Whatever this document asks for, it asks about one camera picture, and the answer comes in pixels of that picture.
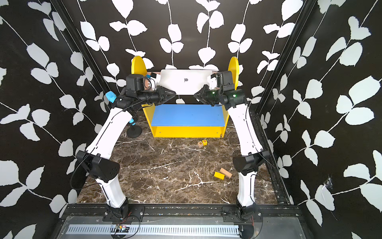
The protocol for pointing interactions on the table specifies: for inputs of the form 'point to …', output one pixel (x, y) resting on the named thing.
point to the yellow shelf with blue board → (187, 120)
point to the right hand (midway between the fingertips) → (193, 91)
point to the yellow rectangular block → (219, 175)
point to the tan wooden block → (226, 173)
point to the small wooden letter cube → (200, 144)
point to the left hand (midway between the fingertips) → (175, 91)
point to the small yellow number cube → (204, 142)
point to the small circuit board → (121, 228)
